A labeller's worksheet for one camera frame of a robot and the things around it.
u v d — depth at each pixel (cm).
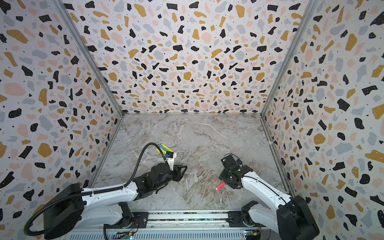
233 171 64
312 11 72
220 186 85
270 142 108
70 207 41
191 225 73
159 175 61
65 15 71
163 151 72
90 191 46
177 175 71
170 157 72
